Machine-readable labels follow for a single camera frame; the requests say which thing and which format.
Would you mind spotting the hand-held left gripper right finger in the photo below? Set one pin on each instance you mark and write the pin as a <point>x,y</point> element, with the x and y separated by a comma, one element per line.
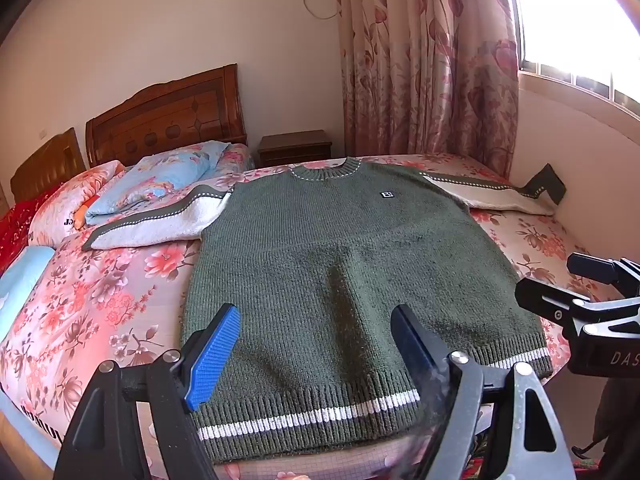
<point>411,341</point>

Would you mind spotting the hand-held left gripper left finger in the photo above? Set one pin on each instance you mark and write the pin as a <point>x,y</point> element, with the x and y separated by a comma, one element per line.
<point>215,355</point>

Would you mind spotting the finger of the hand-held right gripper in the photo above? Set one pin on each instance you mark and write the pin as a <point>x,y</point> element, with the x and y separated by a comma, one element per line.
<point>545,300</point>
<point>595,267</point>

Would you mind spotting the green and white knit sweater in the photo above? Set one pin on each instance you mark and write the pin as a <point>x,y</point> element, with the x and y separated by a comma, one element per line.
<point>325,260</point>

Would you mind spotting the dark cloth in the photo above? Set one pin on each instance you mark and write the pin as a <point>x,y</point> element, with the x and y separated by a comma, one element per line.
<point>617,415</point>

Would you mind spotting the person's red floral clothing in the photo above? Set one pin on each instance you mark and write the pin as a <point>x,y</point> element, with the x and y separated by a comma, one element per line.
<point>610,470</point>

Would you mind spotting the bed with pink floral sheet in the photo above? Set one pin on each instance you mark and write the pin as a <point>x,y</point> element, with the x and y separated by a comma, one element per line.
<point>100,300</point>

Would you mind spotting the light blue floral pillow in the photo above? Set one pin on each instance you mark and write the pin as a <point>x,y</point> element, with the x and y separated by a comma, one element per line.
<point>150,180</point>

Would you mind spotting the pink floral pillow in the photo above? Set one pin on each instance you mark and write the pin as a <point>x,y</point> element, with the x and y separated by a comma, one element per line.
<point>240,160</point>
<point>60,205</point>

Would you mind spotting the dark wooden nightstand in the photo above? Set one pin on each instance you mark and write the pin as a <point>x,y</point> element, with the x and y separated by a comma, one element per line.
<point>295,147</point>

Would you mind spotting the red blanket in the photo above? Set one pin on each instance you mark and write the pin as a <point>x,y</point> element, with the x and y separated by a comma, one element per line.
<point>20,230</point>

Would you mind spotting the large carved wooden headboard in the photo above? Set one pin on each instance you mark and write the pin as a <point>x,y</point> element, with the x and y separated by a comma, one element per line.
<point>165,120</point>

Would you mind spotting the window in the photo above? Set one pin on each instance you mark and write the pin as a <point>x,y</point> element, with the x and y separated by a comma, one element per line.
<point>575,20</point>

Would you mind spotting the small wooden headboard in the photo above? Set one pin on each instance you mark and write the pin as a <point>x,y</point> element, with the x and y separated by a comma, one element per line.
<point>47,165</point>

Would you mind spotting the pink floral curtain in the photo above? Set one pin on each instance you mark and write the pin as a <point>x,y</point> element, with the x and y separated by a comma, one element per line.
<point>425,60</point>

